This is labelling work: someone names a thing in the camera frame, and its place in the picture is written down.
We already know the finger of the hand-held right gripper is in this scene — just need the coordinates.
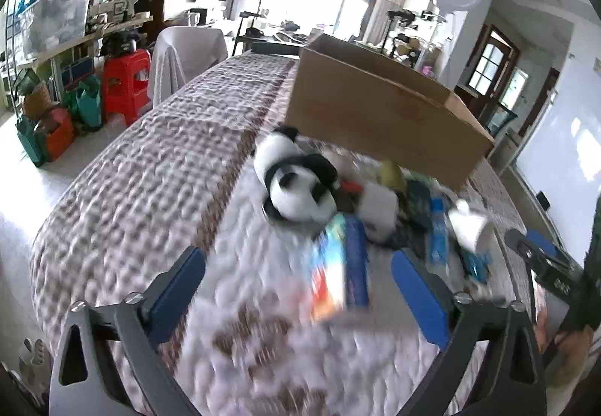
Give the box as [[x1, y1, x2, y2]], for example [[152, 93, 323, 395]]
[[504, 228, 571, 269]]

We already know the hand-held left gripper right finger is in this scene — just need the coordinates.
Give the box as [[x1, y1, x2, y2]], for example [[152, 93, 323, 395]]
[[391, 248, 548, 416]]

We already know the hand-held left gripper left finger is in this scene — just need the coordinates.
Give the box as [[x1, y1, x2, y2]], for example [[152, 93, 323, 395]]
[[48, 246, 207, 416]]

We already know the white cup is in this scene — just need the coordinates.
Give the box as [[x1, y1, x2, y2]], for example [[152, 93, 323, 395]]
[[447, 199, 495, 253]]

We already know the tissue packet with orange bear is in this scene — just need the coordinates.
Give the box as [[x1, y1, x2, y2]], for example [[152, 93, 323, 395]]
[[309, 213, 371, 324]]

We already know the black and white panda plush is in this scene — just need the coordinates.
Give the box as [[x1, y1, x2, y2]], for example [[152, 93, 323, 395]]
[[252, 126, 341, 222]]

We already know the brown cardboard box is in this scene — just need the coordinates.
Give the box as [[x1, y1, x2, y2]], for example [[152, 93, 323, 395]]
[[284, 33, 496, 191]]

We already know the person's right forearm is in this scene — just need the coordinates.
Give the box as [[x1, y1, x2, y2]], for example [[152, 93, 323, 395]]
[[545, 327, 601, 393]]

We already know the small blue toy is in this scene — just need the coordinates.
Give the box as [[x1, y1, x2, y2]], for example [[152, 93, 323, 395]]
[[462, 251, 493, 283]]

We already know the light blue box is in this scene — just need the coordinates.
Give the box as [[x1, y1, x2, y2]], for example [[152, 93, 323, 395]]
[[429, 200, 450, 267]]

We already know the white paper roll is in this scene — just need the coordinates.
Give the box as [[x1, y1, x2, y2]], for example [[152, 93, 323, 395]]
[[359, 184, 400, 242]]

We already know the whiteboard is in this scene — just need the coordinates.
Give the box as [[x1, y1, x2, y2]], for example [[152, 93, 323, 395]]
[[514, 54, 601, 229]]

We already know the brown wooden door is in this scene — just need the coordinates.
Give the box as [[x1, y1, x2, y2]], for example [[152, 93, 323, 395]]
[[467, 24, 521, 109]]

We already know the orange plastic box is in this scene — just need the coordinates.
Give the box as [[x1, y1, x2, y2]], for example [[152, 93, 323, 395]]
[[42, 109, 76, 161]]

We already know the green bag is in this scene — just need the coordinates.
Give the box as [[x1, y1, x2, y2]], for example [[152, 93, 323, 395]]
[[16, 116, 48, 168]]

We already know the teal shopping bag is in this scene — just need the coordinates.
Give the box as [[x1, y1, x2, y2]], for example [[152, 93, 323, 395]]
[[66, 75, 104, 133]]

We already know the red plastic stool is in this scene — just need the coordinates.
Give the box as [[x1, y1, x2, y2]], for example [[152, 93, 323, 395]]
[[102, 51, 152, 126]]

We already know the chair under white cloth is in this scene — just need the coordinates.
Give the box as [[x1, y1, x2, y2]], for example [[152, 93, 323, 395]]
[[149, 26, 229, 109]]

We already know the black tripod stand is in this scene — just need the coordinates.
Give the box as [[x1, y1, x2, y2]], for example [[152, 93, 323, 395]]
[[232, 11, 266, 55], [385, 10, 416, 65]]

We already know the black bag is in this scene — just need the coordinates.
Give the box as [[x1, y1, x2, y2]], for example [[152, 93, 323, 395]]
[[101, 31, 142, 57]]

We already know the clear plastic storage box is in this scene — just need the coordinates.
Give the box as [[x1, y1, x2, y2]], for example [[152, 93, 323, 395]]
[[19, 0, 92, 60]]

